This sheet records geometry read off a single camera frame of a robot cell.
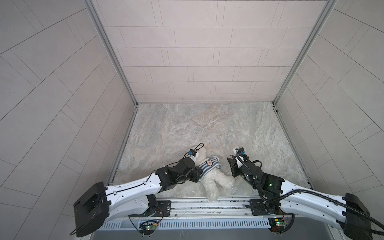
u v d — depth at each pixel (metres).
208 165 0.77
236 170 0.67
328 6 0.71
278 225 0.68
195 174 0.67
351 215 0.42
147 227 0.65
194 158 0.71
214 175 0.75
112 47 0.86
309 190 0.50
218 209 0.72
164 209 0.71
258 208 0.71
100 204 0.39
